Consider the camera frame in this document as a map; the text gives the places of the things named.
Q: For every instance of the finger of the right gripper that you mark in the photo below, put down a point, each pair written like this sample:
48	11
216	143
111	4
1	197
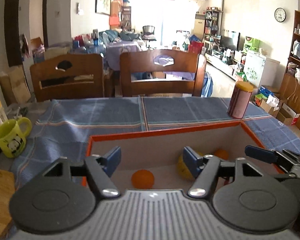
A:
285	159

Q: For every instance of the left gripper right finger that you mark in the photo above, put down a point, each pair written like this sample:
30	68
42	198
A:
205	171

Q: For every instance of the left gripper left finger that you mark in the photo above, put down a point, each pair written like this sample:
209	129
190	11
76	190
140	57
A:
99	171

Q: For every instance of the yellow fruit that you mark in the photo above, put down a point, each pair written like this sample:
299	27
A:
182	169

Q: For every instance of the orange fruit back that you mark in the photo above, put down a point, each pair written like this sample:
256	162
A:
221	153

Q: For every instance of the orange fruit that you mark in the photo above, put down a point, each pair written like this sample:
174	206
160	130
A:
221	153
143	179

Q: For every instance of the orange fruit front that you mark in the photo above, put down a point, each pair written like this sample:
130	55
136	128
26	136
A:
143	179

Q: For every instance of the orange cardboard box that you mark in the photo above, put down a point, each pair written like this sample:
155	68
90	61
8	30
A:
158	151

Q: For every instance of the red cylindrical canister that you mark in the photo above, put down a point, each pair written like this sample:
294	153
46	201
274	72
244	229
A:
240	99

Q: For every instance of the white chest freezer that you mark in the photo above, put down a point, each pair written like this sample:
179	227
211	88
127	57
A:
260	70

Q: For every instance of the green panda mug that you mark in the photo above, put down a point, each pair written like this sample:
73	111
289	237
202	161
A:
13	134

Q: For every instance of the wooden chair left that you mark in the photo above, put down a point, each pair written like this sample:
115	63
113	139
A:
68	76

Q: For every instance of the black television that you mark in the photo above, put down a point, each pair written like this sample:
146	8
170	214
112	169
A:
230	39

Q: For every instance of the round wall clock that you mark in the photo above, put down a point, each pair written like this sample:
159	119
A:
280	15

